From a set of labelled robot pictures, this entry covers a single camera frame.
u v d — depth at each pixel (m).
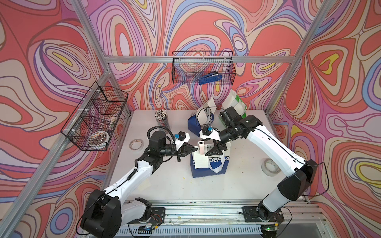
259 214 0.68
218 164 0.75
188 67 0.96
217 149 0.61
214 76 0.88
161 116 0.93
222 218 0.73
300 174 0.41
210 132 0.59
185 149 0.66
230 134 0.61
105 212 0.40
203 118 0.93
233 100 0.97
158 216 0.73
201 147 0.67
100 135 0.71
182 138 0.61
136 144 1.01
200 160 0.73
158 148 0.60
